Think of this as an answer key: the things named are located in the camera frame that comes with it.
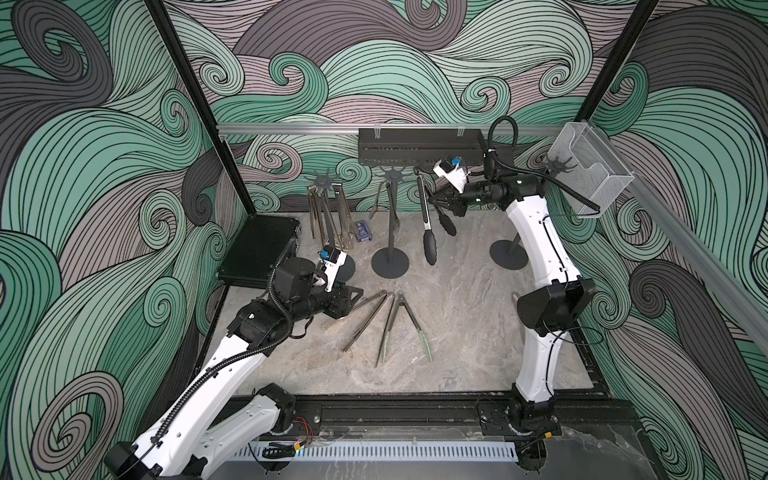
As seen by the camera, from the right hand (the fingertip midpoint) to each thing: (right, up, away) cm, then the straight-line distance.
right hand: (430, 197), depth 79 cm
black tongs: (-1, -11, -6) cm, 13 cm away
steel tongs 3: (-9, -6, +4) cm, 12 cm away
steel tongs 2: (-24, 0, -3) cm, 25 cm away
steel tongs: (-31, -4, -2) cm, 31 cm away
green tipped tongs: (-7, -31, +15) cm, 35 cm away
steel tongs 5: (-18, -38, +11) cm, 43 cm away
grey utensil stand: (-21, -17, -16) cm, 32 cm away
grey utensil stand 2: (-9, -20, +25) cm, 33 cm away
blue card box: (-20, -9, +35) cm, 41 cm away
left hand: (-20, -22, -10) cm, 32 cm away
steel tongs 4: (-19, -26, -16) cm, 36 cm away
